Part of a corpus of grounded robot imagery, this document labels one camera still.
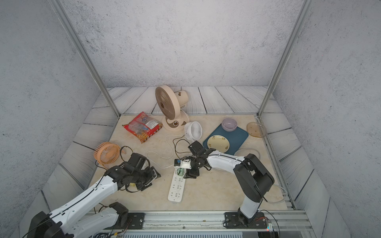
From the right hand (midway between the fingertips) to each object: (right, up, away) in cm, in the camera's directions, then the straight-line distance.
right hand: (185, 169), depth 86 cm
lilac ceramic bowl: (+30, +26, +24) cm, 47 cm away
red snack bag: (-32, +24, +21) cm, 45 cm away
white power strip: (-5, -10, -5) cm, 12 cm away
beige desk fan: (-10, +38, +5) cm, 40 cm away
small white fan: (+4, +21, +11) cm, 24 cm away
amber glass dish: (+51, +22, +27) cm, 62 cm away
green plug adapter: (-3, 0, -4) cm, 5 cm away
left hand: (-13, -3, -7) cm, 15 cm away
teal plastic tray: (+35, +16, +19) cm, 43 cm away
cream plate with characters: (+22, +13, +16) cm, 30 cm away
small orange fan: (-47, +9, +2) cm, 47 cm away
